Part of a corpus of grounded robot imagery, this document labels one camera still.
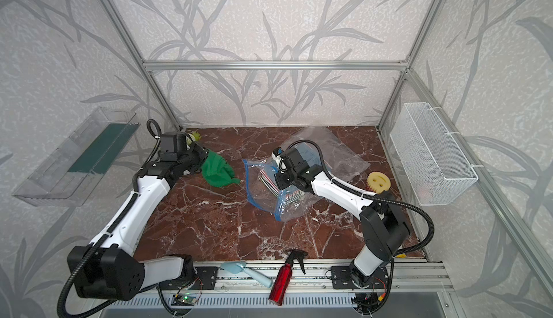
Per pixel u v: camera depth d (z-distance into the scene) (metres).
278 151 0.76
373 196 0.48
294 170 0.65
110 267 0.39
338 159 1.05
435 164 0.62
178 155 0.60
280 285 0.71
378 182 0.96
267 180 0.97
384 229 0.44
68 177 0.64
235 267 0.75
